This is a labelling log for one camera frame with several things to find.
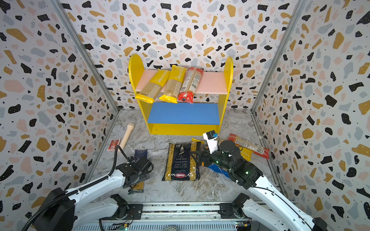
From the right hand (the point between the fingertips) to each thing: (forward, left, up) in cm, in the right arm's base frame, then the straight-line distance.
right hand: (194, 148), depth 66 cm
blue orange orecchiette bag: (0, -15, -26) cm, 30 cm away
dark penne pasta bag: (+1, +8, -22) cm, 23 cm away
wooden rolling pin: (+32, +48, -25) cm, 63 cm away
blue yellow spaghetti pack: (-10, +30, -26) cm, 41 cm away
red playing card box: (+18, +56, -27) cm, 64 cm away
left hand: (-4, +31, -26) cm, 41 cm away
